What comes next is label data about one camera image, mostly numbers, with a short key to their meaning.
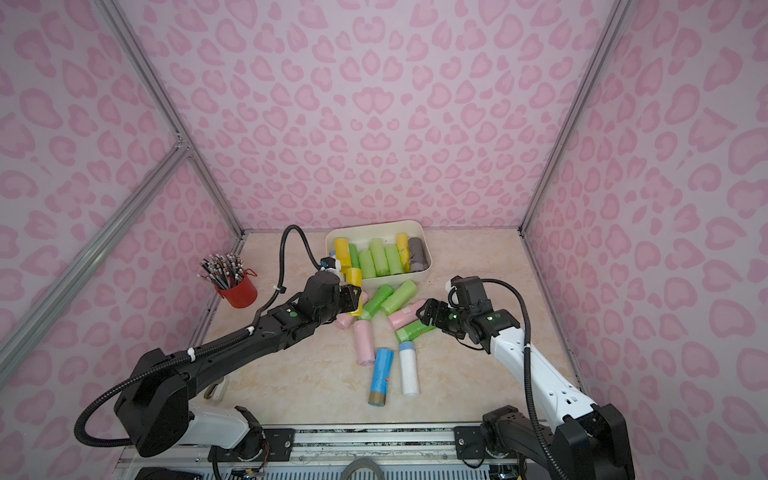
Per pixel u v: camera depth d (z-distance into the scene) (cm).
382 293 100
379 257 107
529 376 46
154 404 41
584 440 38
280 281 68
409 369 83
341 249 106
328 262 74
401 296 98
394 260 107
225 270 87
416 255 103
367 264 106
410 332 90
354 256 107
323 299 63
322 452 73
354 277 83
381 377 81
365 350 87
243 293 96
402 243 111
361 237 116
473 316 61
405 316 93
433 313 73
